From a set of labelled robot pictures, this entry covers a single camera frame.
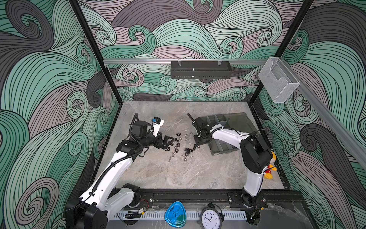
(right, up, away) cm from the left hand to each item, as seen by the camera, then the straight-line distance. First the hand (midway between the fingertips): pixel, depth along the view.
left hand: (167, 135), depth 75 cm
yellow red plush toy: (+56, -22, +2) cm, 60 cm away
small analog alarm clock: (+22, -38, -9) cm, 45 cm away
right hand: (+19, -7, +17) cm, 27 cm away
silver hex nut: (+10, -17, +13) cm, 24 cm away
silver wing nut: (+12, -6, +22) cm, 26 cm away
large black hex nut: (+6, -10, +19) cm, 23 cm away
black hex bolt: (+17, -10, +18) cm, 26 cm away
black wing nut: (+6, -4, +25) cm, 26 cm away
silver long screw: (0, -18, +13) cm, 22 cm away
